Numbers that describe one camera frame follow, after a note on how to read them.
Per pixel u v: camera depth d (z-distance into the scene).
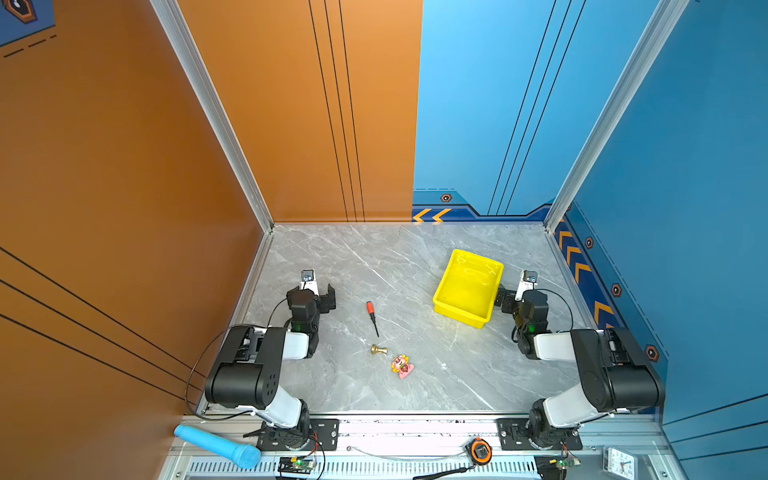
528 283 0.80
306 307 0.72
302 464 0.71
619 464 0.68
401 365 0.82
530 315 0.71
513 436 0.72
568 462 0.69
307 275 0.81
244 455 0.67
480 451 0.69
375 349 0.85
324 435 0.74
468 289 1.07
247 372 0.45
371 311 0.96
